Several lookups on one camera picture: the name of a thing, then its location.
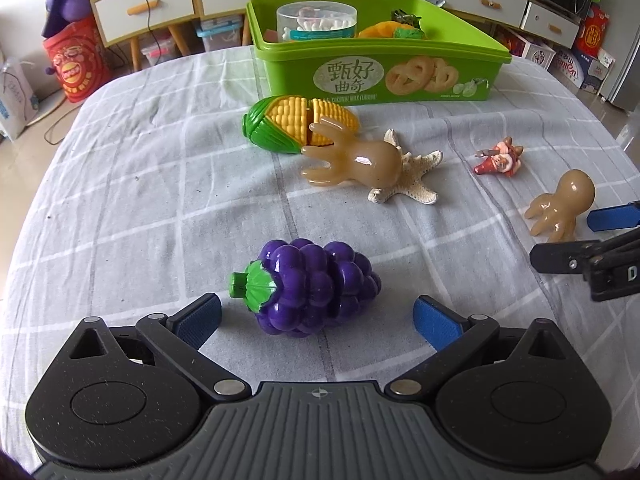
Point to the large beige toy octopus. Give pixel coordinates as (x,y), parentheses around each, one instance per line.
(370,160)

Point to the toy corn cob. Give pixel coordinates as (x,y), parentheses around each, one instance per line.
(285,120)

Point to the white starfish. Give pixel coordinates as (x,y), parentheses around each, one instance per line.
(417,185)

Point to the clear cotton swab jar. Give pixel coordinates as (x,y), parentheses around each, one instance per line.
(320,27)

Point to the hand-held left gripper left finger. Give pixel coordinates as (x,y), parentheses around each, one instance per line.
(200,316)

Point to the white red patterned box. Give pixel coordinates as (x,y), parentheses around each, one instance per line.
(539,56)

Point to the small beige toy octopus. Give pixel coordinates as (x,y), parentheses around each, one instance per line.
(570,195)

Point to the purple plush toy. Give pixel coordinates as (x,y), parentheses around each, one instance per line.
(67,5)

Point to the green plastic cookie box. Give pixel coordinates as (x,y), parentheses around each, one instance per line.
(350,80)

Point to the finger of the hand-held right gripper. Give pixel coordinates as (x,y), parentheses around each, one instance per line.
(555,258)
(612,217)

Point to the leopard print hair clip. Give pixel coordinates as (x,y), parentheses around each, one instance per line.
(406,17)

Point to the white paper bag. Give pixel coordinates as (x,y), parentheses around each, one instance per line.
(15,100)

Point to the red white carton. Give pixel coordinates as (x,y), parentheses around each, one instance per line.
(569,70)

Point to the blue lid storage box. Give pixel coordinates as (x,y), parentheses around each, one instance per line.
(220,35)

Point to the small red toy figure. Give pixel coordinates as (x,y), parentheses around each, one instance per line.
(500,160)

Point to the purple toy grape bunch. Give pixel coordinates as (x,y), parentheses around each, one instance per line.
(310,280)

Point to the yellow toy pot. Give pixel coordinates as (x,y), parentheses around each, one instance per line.
(380,30)

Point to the red printed bag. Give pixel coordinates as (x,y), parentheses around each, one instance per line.
(75,65)

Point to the clear plastic storage box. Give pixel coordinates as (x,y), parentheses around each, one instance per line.
(160,52)

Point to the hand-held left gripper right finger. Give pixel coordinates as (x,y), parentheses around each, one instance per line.
(435,323)

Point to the yellow green toy vegetable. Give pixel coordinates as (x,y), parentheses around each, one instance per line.
(411,34)

